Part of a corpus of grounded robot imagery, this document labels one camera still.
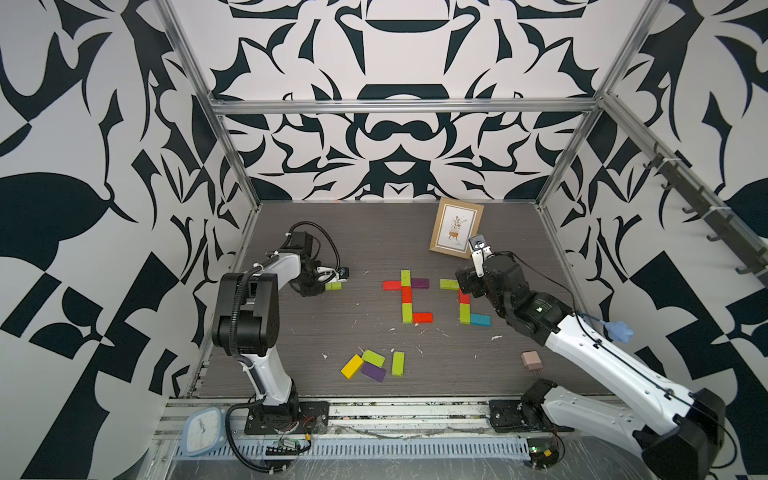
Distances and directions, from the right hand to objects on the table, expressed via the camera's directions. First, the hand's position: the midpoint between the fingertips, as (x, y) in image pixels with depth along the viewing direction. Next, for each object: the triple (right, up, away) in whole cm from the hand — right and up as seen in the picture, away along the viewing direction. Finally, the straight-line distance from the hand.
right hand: (477, 256), depth 77 cm
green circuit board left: (-46, -42, -9) cm, 64 cm away
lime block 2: (-17, -9, +22) cm, 29 cm away
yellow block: (-32, -29, +4) cm, 43 cm away
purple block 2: (-27, -31, +4) cm, 41 cm away
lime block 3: (0, -18, +14) cm, 23 cm away
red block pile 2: (-12, -19, +14) cm, 27 cm away
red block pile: (-17, -13, +19) cm, 28 cm away
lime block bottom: (-17, -18, +14) cm, 28 cm away
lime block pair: (-27, -28, +6) cm, 39 cm away
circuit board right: (+14, -45, -6) cm, 48 cm away
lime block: (-40, -11, +19) cm, 45 cm away
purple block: (-12, -10, +19) cm, 25 cm away
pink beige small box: (+16, -28, +4) cm, 32 cm away
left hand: (-47, -8, +21) cm, 52 cm away
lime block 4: (-20, -29, +4) cm, 35 cm away
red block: (-21, -11, +19) cm, 31 cm away
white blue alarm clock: (-65, -40, -8) cm, 77 cm away
